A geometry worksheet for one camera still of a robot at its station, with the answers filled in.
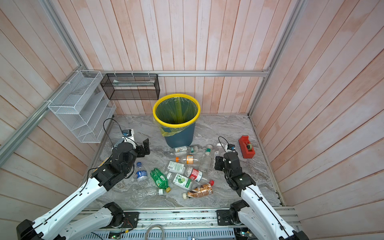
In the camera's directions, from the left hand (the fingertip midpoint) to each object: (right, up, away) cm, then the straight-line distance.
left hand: (140, 143), depth 75 cm
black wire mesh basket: (-16, +38, +30) cm, 51 cm away
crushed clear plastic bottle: (+3, -27, +2) cm, 27 cm away
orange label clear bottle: (+25, -12, +15) cm, 31 cm away
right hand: (+42, -9, +8) cm, 44 cm away
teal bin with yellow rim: (+21, +1, +30) cm, 37 cm away
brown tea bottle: (+33, -25, +3) cm, 42 cm away
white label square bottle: (+17, -16, +13) cm, 27 cm away
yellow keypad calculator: (-31, -15, +17) cm, 38 cm away
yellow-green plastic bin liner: (+16, +20, +23) cm, 35 cm away
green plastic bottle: (+9, -22, +9) cm, 25 cm away
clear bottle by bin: (+28, -6, +20) cm, 35 cm away
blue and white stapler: (-24, -2, +25) cm, 35 cm away
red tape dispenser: (+62, -5, +18) cm, 64 cm away
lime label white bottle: (+20, -22, +8) cm, 31 cm away
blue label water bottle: (-2, -19, +9) cm, 22 cm away
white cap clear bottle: (+42, -5, +7) cm, 43 cm away
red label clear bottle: (+29, -18, +6) cm, 35 cm away
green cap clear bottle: (+36, -13, +18) cm, 42 cm away
